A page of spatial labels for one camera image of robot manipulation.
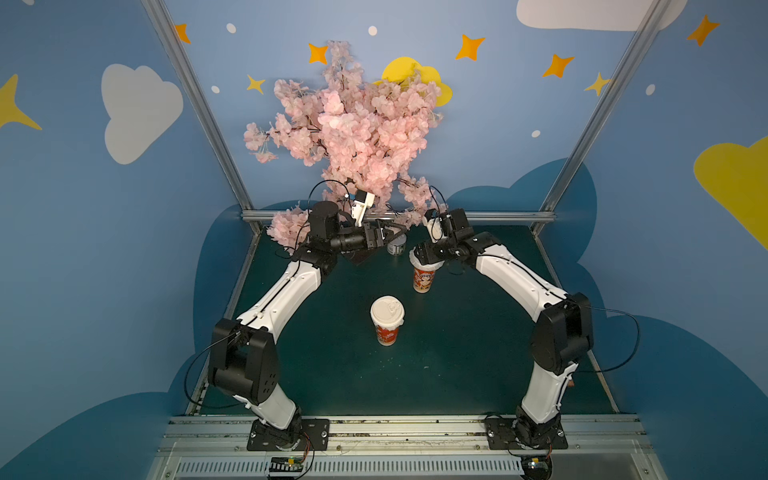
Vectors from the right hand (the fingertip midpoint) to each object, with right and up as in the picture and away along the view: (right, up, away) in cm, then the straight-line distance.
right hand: (431, 245), depth 90 cm
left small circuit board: (-39, -55, -18) cm, 70 cm away
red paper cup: (-14, -27, -6) cm, 31 cm away
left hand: (-10, +4, -17) cm, 20 cm away
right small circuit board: (+24, -56, -17) cm, 63 cm away
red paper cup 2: (-2, -11, +5) cm, 13 cm away
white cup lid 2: (-2, -6, -7) cm, 9 cm away
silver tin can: (-10, 0, +20) cm, 23 cm away
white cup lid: (-14, -18, -12) cm, 26 cm away
